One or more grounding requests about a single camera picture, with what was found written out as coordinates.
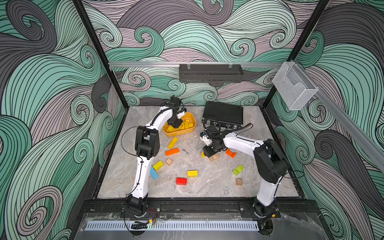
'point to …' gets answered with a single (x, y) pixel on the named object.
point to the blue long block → (153, 173)
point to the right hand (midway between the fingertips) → (206, 152)
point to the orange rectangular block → (172, 151)
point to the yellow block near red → (192, 173)
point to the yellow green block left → (158, 165)
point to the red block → (183, 181)
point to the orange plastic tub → (189, 123)
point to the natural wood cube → (239, 181)
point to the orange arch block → (229, 152)
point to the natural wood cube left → (169, 161)
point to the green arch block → (238, 170)
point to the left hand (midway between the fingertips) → (175, 122)
